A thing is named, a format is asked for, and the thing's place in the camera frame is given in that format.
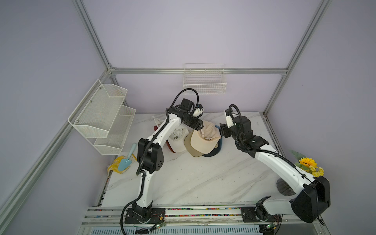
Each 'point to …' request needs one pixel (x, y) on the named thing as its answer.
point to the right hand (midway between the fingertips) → (227, 124)
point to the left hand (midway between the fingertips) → (197, 125)
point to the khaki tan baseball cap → (196, 145)
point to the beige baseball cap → (206, 139)
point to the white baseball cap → (176, 138)
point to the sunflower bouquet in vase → (306, 164)
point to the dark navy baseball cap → (217, 150)
